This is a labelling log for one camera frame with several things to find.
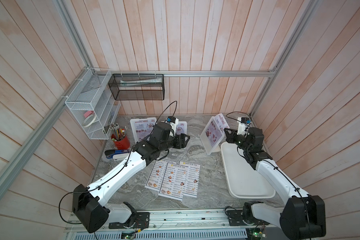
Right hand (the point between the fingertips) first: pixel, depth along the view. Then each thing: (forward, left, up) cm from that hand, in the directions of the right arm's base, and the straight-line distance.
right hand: (224, 128), depth 82 cm
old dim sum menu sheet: (-20, +17, -24) cm, 36 cm away
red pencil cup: (0, +63, -11) cm, 64 cm away
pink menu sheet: (+4, +3, -7) cm, 8 cm away
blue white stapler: (-7, +71, -18) cm, 73 cm away
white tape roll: (+3, +76, +5) cm, 77 cm away
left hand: (-11, +22, +3) cm, 25 cm away
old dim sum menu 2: (-24, +29, -23) cm, 44 cm away
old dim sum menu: (-19, +39, -22) cm, 49 cm away
